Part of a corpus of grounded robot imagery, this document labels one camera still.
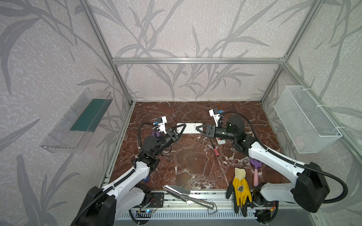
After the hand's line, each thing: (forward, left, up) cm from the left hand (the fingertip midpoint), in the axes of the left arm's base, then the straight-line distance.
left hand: (188, 124), depth 68 cm
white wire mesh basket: (-4, -55, +4) cm, 55 cm away
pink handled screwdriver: (+1, -18, -30) cm, 35 cm away
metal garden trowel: (-25, +4, -30) cm, 39 cm away
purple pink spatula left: (-4, +15, -3) cm, 16 cm away
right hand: (+2, -5, -3) cm, 6 cm away
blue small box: (-18, +23, -29) cm, 42 cm away
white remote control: (-1, -1, -2) cm, 3 cm away
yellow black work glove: (-24, -28, -27) cm, 45 cm away
